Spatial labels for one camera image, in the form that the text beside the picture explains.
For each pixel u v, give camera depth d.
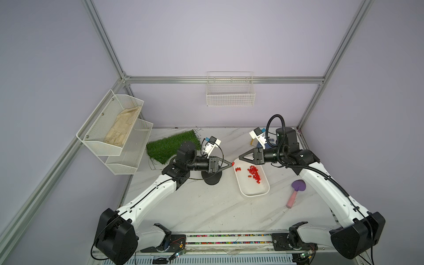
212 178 0.92
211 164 0.60
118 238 0.39
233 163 0.67
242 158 0.65
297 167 0.51
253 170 0.98
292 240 0.67
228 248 0.73
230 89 1.07
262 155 0.59
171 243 0.73
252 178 0.95
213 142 0.65
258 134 0.63
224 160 0.66
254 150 0.62
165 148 1.00
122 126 0.80
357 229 0.38
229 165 0.66
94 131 0.69
